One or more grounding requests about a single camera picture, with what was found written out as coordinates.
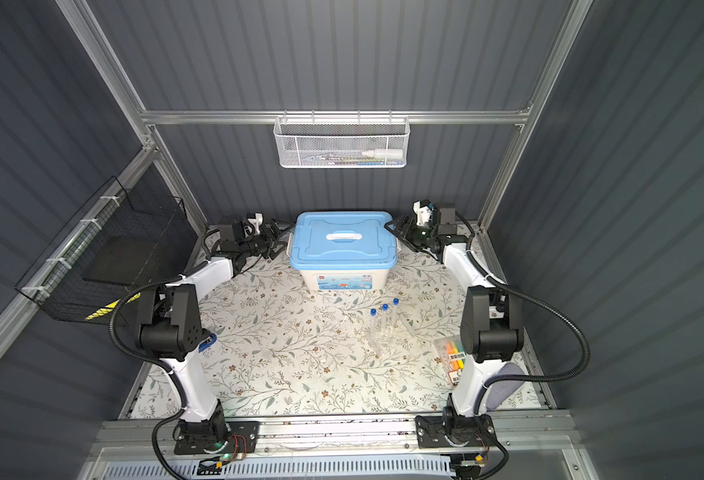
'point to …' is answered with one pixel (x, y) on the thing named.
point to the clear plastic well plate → (390, 334)
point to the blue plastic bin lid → (343, 240)
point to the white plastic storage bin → (342, 280)
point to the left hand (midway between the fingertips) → (292, 231)
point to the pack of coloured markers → (451, 353)
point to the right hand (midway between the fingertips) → (394, 232)
